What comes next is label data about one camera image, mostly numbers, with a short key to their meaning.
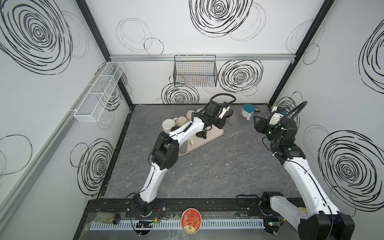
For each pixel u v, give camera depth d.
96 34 0.80
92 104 0.74
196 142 0.97
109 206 0.74
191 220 0.68
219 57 0.89
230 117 0.85
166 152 0.55
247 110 1.08
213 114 0.72
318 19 0.76
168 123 0.99
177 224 0.64
